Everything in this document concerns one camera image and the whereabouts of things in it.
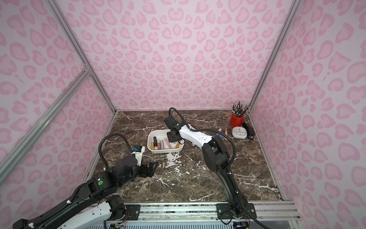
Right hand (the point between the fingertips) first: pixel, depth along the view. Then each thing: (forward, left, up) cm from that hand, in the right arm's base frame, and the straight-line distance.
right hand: (174, 137), depth 97 cm
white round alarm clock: (+7, -46, -3) cm, 46 cm away
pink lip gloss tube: (-2, +5, -5) cm, 7 cm away
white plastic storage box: (+5, +10, -4) cm, 12 cm away
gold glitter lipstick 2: (-4, -2, -4) cm, 6 cm away
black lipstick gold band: (-2, +13, -3) cm, 14 cm away
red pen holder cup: (+14, -43, 0) cm, 46 cm away
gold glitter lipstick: (-4, +15, -4) cm, 16 cm away
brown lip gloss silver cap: (-4, +10, -4) cm, 12 cm away
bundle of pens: (+19, -46, +8) cm, 50 cm away
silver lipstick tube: (-3, +9, -4) cm, 10 cm away
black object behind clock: (+8, -53, -2) cm, 54 cm away
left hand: (-23, +8, +12) cm, 27 cm away
